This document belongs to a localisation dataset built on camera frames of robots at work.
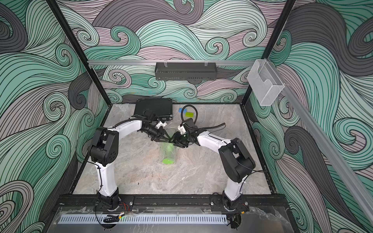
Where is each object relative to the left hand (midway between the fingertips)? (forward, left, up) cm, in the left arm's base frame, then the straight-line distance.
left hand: (168, 138), depth 88 cm
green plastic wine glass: (-8, 0, -3) cm, 9 cm away
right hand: (-4, -1, 0) cm, 4 cm away
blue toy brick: (+31, -10, -8) cm, 33 cm away
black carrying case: (+37, +10, -12) cm, 40 cm away
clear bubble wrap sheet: (-7, +5, -7) cm, 12 cm away
